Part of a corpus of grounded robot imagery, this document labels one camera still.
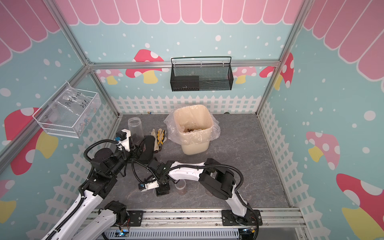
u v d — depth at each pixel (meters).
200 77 0.90
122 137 0.57
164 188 0.74
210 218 0.76
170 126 0.78
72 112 0.72
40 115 0.63
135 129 0.65
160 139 1.04
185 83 0.87
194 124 0.99
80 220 0.47
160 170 0.67
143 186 0.71
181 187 0.73
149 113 1.24
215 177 0.52
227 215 0.75
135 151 0.62
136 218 0.74
